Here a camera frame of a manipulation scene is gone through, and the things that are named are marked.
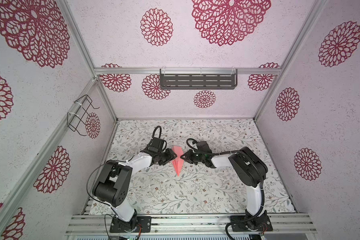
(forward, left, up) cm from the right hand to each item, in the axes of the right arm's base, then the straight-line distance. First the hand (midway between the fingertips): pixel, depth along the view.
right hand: (180, 155), depth 95 cm
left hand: (-3, +3, +1) cm, 5 cm away
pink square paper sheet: (-4, +1, -3) cm, 5 cm away
